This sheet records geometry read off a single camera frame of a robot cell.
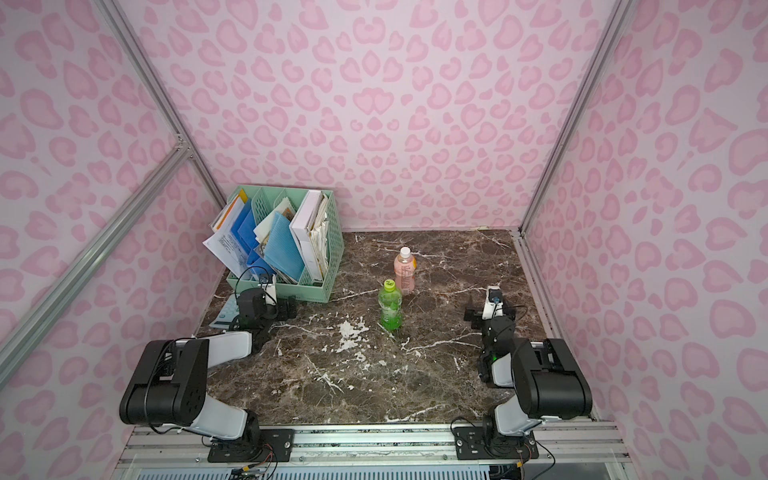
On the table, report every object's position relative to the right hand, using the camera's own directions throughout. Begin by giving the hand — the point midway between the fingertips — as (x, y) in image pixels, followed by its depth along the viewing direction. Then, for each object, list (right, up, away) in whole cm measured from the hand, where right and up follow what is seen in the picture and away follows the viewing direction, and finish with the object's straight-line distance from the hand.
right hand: (488, 295), depth 90 cm
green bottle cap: (-30, +4, -12) cm, 32 cm away
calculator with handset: (-82, -7, +5) cm, 82 cm away
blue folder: (-75, +20, +2) cm, 77 cm away
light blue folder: (-62, +13, -1) cm, 63 cm away
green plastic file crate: (-71, +30, +11) cm, 78 cm away
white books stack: (-53, +20, -4) cm, 57 cm away
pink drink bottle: (-25, +7, +1) cm, 26 cm away
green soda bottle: (-29, -1, -6) cm, 30 cm away
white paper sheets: (-78, +16, -2) cm, 80 cm away
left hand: (-65, 0, +5) cm, 65 cm away
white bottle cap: (-25, +13, -2) cm, 28 cm away
